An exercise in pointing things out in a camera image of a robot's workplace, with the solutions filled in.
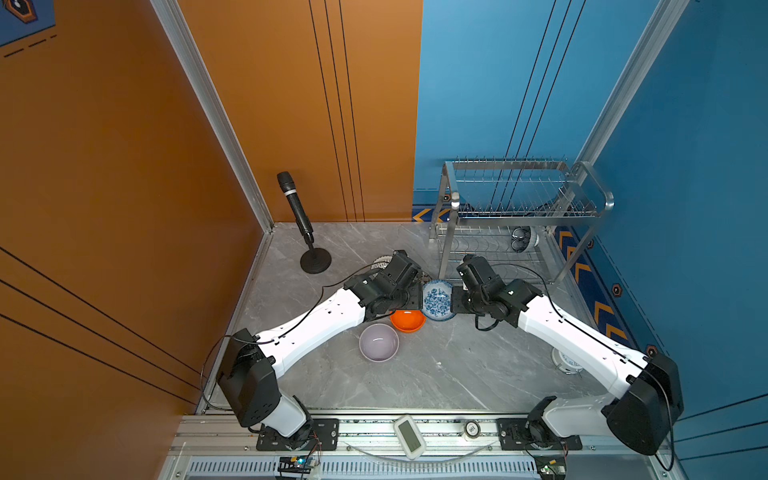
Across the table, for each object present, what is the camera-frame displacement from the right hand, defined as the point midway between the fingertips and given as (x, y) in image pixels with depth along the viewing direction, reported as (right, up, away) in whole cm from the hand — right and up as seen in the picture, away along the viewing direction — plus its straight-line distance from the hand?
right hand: (453, 298), depth 81 cm
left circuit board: (-40, -38, -10) cm, 56 cm away
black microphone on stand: (-45, +10, +27) cm, 54 cm away
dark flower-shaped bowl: (+31, +18, +27) cm, 45 cm away
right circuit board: (+21, -38, -11) cm, 45 cm away
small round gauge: (+2, -29, -12) cm, 31 cm away
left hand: (-10, +2, -1) cm, 10 cm away
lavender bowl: (-21, -14, +5) cm, 25 cm away
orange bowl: (-12, -8, +10) cm, 18 cm away
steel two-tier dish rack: (+38, +26, +37) cm, 59 cm away
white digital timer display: (-12, -32, -10) cm, 36 cm away
